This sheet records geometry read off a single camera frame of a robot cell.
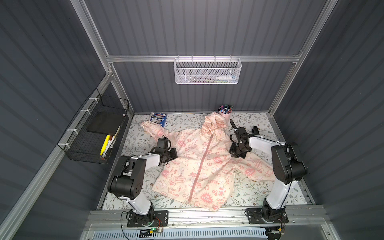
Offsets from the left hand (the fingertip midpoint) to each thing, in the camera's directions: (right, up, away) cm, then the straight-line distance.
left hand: (178, 154), depth 96 cm
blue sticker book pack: (-16, +25, +19) cm, 35 cm away
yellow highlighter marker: (-32, +9, -25) cm, 42 cm away
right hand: (+36, 0, 0) cm, 36 cm away
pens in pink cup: (+33, +30, +9) cm, 46 cm away
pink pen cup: (+34, +26, +10) cm, 44 cm away
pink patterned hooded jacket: (+16, -10, -7) cm, 21 cm away
